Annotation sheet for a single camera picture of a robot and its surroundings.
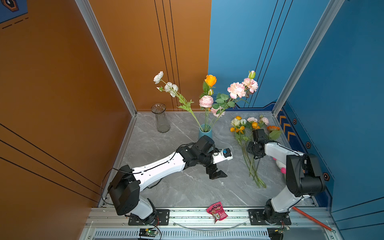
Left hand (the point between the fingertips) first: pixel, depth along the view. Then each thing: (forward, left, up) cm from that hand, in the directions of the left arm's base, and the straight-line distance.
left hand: (224, 164), depth 74 cm
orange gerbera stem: (+30, -40, -11) cm, 51 cm away
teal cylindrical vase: (+21, +9, +2) cm, 23 cm away
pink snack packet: (-16, +3, -16) cm, 23 cm away
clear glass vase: (+41, +40, -17) cm, 60 cm away
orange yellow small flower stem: (+7, -21, -16) cm, 27 cm away
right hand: (+18, -21, -15) cm, 31 cm away
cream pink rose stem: (+40, -35, -12) cm, 54 cm away
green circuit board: (-26, +38, -19) cm, 50 cm away
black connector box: (-26, -24, -17) cm, 40 cm away
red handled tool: (-20, -43, -16) cm, 50 cm away
